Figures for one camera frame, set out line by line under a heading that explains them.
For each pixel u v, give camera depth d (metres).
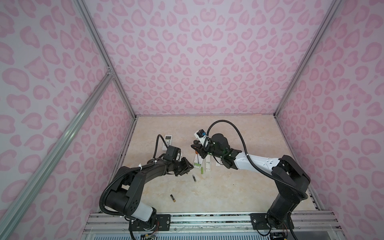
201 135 0.72
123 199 0.44
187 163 0.85
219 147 0.66
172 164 0.73
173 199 0.80
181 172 0.81
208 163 0.93
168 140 1.04
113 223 0.75
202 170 0.90
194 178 0.88
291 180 0.46
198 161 0.92
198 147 0.75
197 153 0.80
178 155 0.76
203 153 0.75
